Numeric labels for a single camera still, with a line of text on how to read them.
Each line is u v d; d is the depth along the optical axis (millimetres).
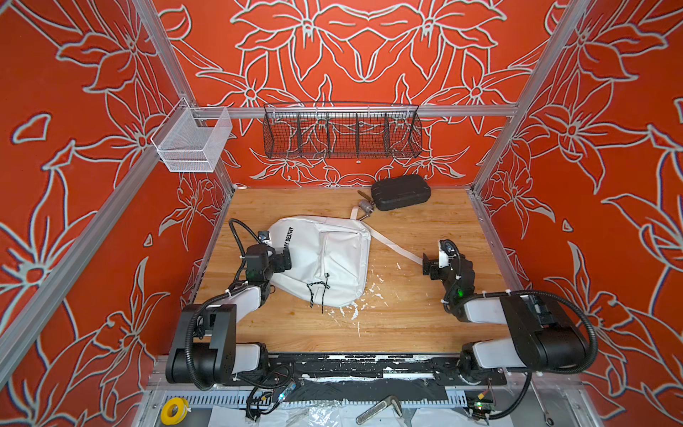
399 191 1109
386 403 683
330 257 896
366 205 1102
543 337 428
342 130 973
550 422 657
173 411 676
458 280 680
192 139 931
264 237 795
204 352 416
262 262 722
